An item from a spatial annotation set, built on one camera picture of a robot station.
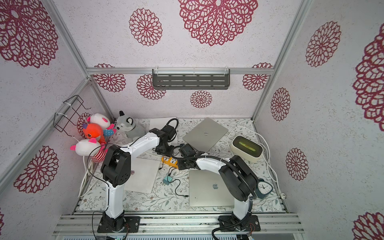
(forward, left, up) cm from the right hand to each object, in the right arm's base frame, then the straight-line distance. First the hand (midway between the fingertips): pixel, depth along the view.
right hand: (178, 163), depth 92 cm
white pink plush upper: (+21, +50, +18) cm, 57 cm away
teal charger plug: (-10, +7, -1) cm, 13 cm away
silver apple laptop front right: (-14, -17, -2) cm, 22 cm away
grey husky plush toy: (+18, +32, +16) cm, 40 cm away
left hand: (+5, +7, +2) cm, 9 cm away
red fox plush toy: (+10, +49, +17) cm, 53 cm away
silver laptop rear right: (+25, -16, -4) cm, 30 cm away
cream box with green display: (+10, -43, +1) cm, 44 cm away
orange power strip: (+2, +6, -1) cm, 6 cm away
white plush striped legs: (-1, +45, +18) cm, 49 cm away
